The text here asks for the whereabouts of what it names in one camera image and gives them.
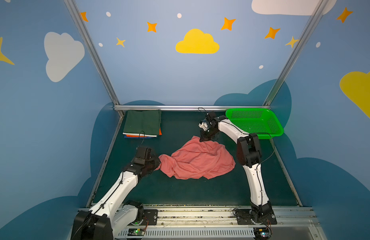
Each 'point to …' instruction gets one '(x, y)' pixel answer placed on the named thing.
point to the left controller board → (136, 232)
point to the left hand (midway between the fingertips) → (162, 160)
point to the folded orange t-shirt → (136, 136)
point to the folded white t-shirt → (140, 134)
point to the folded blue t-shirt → (125, 136)
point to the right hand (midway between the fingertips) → (201, 138)
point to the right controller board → (262, 233)
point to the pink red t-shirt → (196, 159)
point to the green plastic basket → (262, 121)
